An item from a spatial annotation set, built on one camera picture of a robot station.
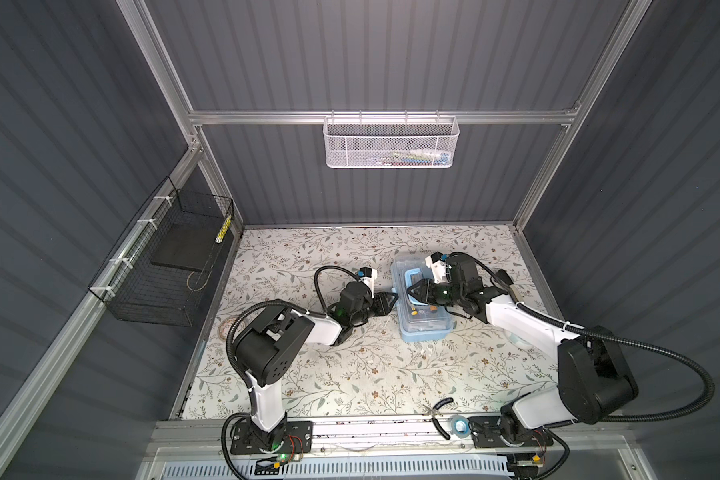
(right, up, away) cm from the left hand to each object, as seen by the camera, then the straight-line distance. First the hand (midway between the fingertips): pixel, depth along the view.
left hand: (398, 296), depth 90 cm
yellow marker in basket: (-49, +20, -9) cm, 54 cm away
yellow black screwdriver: (+4, -4, -4) cm, 7 cm away
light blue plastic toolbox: (+5, -6, -6) cm, 10 cm away
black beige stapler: (+37, +5, +8) cm, 38 cm away
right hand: (+4, +2, -4) cm, 6 cm away
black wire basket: (-60, +8, -19) cm, 64 cm away
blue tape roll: (+14, -32, -17) cm, 39 cm away
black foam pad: (-55, +15, -15) cm, 59 cm away
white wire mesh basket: (+1, +60, +33) cm, 69 cm away
